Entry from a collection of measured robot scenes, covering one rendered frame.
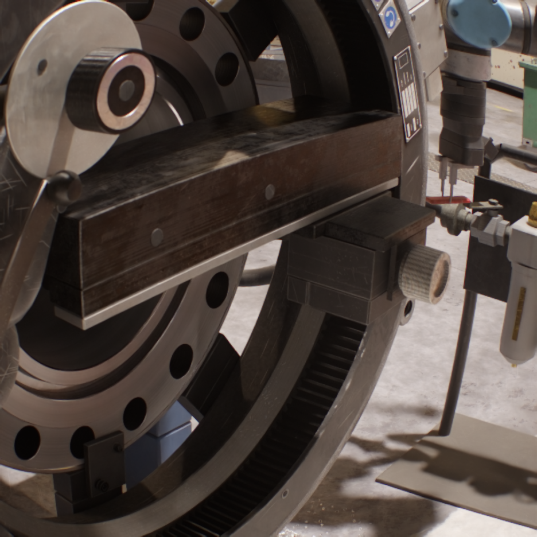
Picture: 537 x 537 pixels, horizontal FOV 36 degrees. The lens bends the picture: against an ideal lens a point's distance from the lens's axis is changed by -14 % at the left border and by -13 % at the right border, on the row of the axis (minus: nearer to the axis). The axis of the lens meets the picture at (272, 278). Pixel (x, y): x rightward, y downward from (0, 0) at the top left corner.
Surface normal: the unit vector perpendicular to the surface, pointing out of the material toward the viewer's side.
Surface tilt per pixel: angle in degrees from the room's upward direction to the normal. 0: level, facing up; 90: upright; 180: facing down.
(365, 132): 90
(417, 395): 0
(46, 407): 90
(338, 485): 0
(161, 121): 124
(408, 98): 90
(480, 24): 90
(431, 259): 36
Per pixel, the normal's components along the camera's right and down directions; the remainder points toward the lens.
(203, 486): 0.44, -0.49
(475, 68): 0.22, 0.36
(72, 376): 0.81, 0.26
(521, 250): -0.58, 0.26
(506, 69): -0.78, 0.18
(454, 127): -0.90, 0.24
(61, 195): -0.06, 0.49
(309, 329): 0.15, -0.07
